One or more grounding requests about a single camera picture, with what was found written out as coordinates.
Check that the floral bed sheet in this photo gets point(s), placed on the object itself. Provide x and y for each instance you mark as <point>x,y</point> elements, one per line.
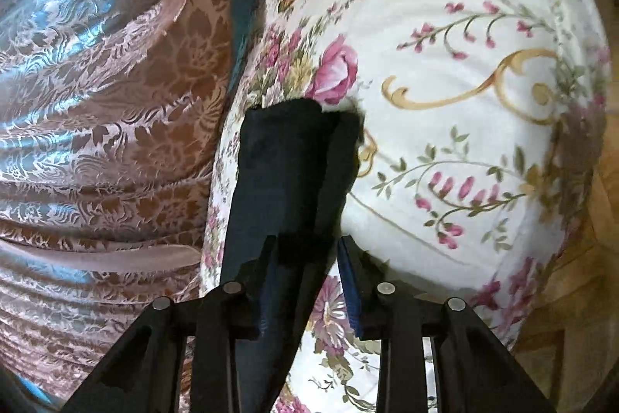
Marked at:
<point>459,127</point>

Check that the black pants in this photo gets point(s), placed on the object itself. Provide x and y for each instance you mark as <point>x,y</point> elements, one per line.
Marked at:
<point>290,180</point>

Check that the pink floral curtain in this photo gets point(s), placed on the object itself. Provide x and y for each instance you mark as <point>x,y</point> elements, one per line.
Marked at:
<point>106,103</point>

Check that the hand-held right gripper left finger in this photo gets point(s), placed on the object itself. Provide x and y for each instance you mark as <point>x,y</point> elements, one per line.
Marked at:
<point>217,345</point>

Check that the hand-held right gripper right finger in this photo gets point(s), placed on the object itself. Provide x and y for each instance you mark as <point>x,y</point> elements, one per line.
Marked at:
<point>352,297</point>

